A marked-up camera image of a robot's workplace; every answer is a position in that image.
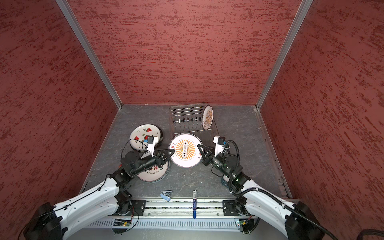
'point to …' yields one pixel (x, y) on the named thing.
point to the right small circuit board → (248, 226)
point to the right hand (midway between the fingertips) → (196, 148)
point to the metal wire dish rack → (191, 118)
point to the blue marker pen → (194, 208)
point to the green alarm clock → (224, 182)
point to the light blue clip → (165, 197)
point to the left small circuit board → (119, 222)
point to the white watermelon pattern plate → (138, 135)
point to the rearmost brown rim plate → (207, 117)
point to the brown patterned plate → (186, 153)
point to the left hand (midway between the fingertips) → (174, 153)
